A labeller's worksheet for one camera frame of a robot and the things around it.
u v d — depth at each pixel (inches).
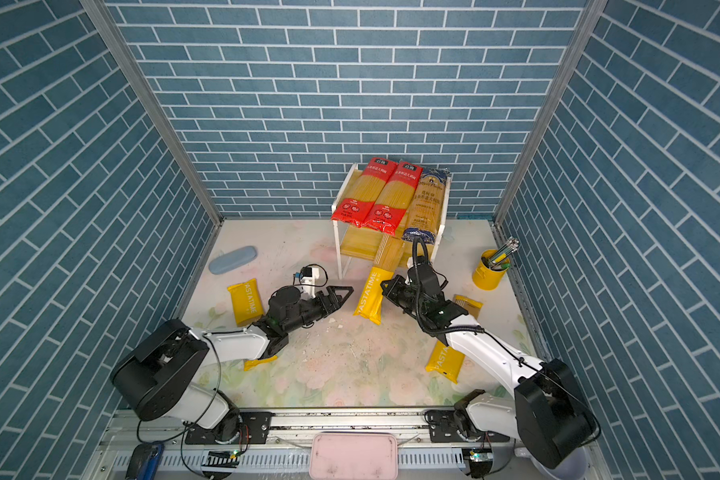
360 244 36.0
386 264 33.3
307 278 31.1
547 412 16.0
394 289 28.5
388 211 29.0
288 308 26.3
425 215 29.0
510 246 35.9
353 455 27.0
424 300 24.5
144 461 26.1
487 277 37.5
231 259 42.1
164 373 17.3
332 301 29.7
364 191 31.1
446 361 33.1
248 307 36.9
